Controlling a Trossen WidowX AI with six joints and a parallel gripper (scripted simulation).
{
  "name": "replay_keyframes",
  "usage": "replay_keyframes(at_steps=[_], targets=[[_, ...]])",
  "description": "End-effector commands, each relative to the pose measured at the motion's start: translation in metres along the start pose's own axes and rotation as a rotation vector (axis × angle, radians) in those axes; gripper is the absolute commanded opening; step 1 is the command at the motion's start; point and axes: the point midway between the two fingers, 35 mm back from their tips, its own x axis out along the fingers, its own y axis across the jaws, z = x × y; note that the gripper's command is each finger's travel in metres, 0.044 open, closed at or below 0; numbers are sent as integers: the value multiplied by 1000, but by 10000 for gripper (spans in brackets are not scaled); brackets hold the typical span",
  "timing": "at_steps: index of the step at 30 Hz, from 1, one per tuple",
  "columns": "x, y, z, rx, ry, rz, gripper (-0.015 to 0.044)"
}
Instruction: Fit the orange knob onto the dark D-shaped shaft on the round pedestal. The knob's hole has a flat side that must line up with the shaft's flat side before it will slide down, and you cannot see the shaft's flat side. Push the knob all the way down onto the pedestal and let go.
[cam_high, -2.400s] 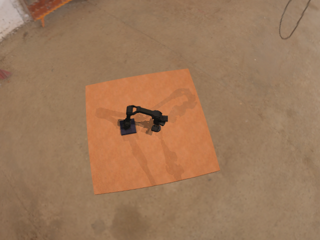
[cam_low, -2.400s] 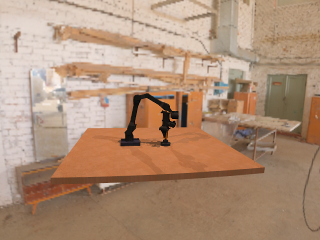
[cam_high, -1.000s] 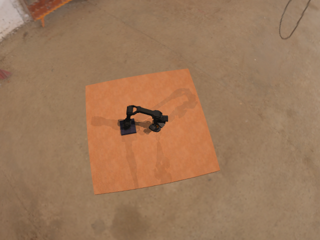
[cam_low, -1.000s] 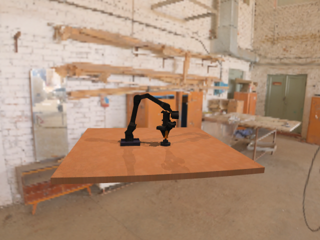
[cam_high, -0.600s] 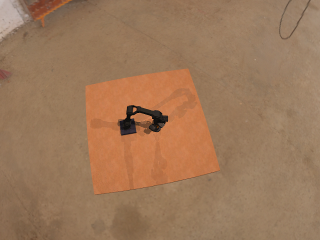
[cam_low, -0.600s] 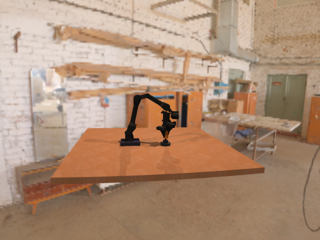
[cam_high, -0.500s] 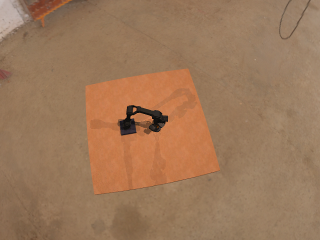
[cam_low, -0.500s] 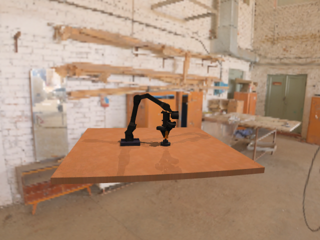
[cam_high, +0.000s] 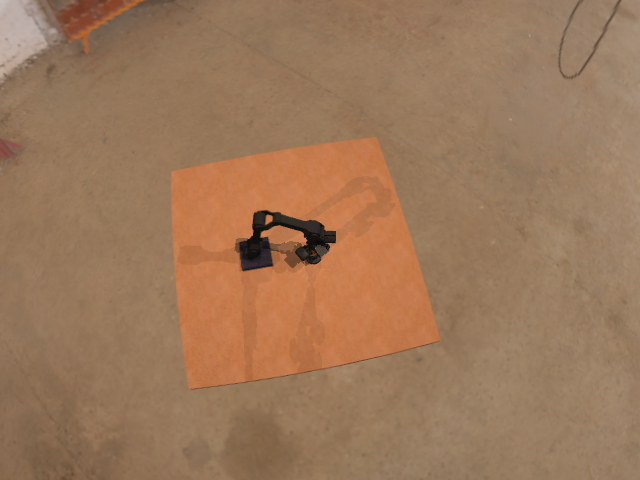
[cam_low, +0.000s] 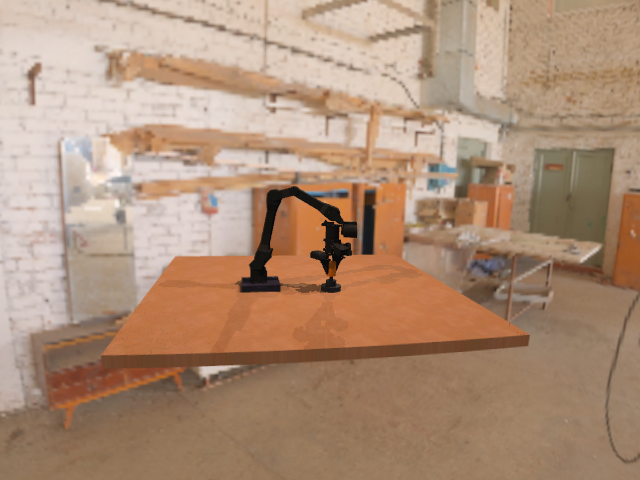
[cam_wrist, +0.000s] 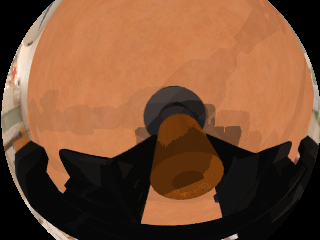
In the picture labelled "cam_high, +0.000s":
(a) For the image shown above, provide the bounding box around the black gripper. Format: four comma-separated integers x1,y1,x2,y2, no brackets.
295,238,320,261

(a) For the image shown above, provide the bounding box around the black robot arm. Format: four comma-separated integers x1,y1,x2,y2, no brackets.
245,210,336,261

